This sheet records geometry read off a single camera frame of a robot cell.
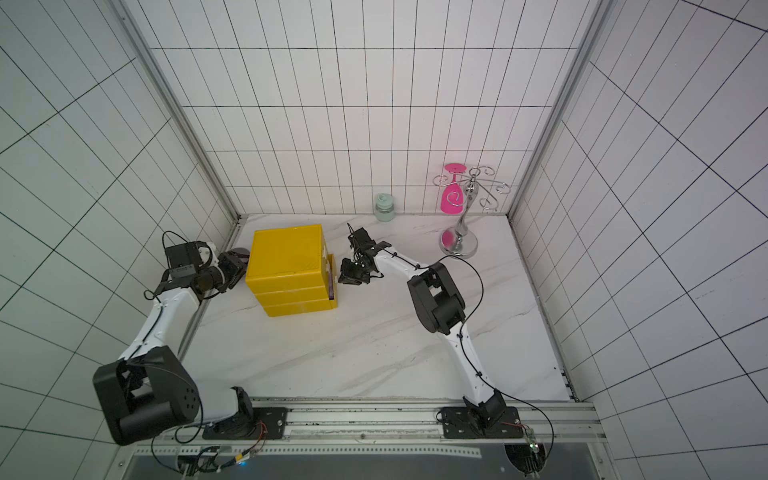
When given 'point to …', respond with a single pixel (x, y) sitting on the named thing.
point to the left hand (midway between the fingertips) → (252, 265)
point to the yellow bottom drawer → (313, 305)
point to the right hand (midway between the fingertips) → (343, 271)
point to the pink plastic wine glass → (453, 197)
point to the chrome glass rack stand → (457, 242)
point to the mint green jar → (385, 208)
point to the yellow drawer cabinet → (290, 271)
